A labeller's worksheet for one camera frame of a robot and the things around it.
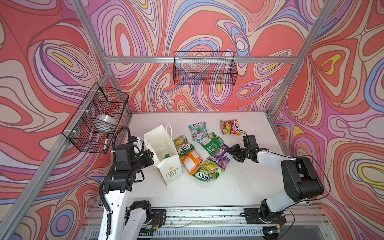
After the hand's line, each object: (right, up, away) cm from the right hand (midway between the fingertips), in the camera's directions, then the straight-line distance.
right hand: (229, 154), depth 94 cm
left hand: (-42, +5, -22) cm, 48 cm away
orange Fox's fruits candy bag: (+5, +18, +13) cm, 23 cm away
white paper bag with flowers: (-42, 0, +4) cm, 42 cm away
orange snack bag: (-24, -3, -6) cm, 24 cm away
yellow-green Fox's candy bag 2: (-14, -8, -9) cm, 19 cm away
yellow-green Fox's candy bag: (-30, +5, +1) cm, 30 cm away
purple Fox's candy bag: (-5, -1, -3) cm, 6 cm away
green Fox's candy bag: (-11, +8, +5) cm, 14 cm away
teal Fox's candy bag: (-19, +15, +11) cm, 27 cm away
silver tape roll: (-66, +22, -20) cm, 72 cm away
